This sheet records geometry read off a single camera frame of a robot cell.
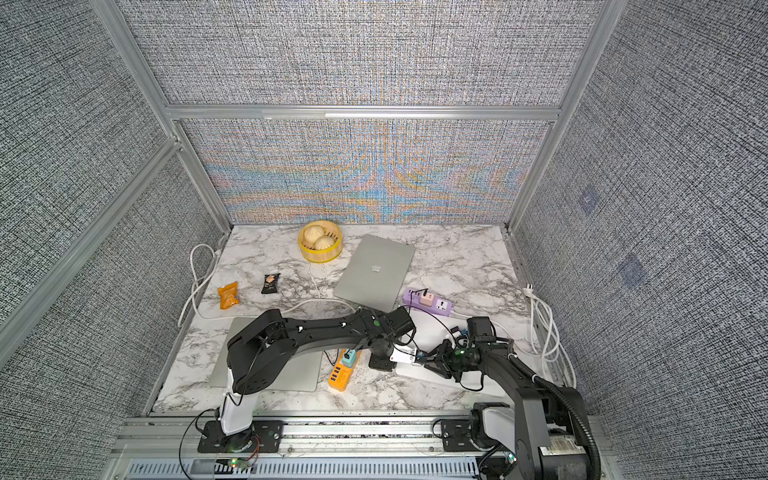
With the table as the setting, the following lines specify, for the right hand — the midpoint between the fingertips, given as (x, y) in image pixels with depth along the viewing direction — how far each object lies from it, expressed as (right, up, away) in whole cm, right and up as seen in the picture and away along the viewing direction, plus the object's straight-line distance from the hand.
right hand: (423, 355), depth 84 cm
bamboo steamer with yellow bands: (-33, +27, +23) cm, 49 cm away
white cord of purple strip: (+38, +8, +4) cm, 39 cm away
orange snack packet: (-62, +15, +15) cm, 66 cm away
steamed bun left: (-37, +36, +26) cm, 58 cm away
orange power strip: (-23, -4, -2) cm, 23 cm away
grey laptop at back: (-14, +21, +23) cm, 34 cm away
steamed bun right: (-32, +32, +23) cm, 51 cm away
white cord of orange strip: (-73, +14, +14) cm, 76 cm away
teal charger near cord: (-20, -1, -4) cm, 21 cm away
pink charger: (+2, +14, +8) cm, 16 cm away
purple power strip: (+7, +12, +11) cm, 18 cm away
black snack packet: (-49, +18, +17) cm, 55 cm away
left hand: (-7, -1, +3) cm, 8 cm away
